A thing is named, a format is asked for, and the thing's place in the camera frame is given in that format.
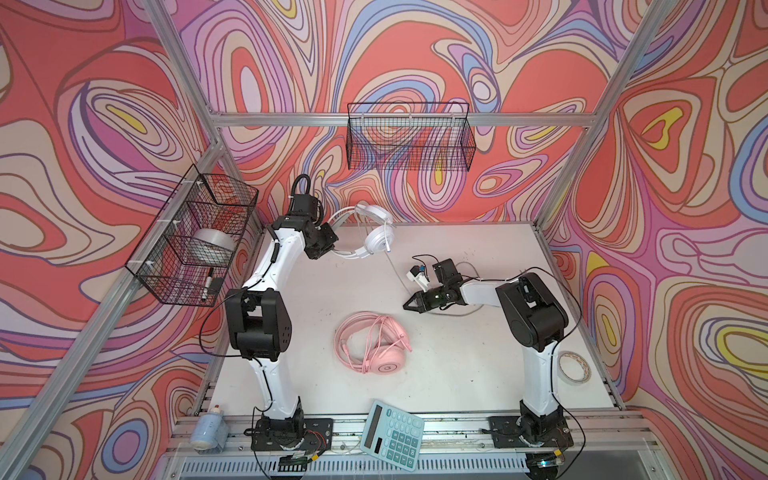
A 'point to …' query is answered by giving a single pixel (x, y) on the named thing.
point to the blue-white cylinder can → (210, 432)
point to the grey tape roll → (212, 247)
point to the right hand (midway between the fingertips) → (408, 311)
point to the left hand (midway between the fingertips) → (337, 240)
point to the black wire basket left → (188, 253)
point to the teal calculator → (392, 435)
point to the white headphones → (378, 229)
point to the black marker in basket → (207, 284)
